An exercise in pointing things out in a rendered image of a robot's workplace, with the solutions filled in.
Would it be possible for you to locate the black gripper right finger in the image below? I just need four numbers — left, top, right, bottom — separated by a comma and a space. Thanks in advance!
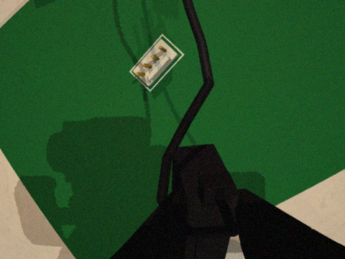
235, 189, 345, 259

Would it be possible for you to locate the green circuit board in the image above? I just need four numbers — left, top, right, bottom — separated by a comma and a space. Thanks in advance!
0, 0, 345, 259

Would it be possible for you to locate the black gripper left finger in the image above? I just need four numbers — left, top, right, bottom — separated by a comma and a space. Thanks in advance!
109, 192, 184, 259

